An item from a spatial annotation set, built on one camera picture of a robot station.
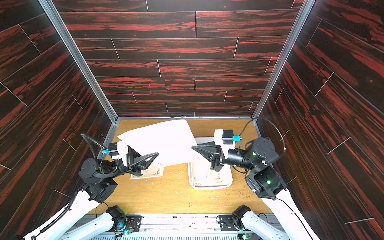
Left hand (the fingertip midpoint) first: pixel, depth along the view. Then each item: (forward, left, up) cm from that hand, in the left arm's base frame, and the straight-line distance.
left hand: (156, 153), depth 49 cm
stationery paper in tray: (+12, -19, -44) cm, 49 cm away
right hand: (+3, -14, +3) cm, 14 cm away
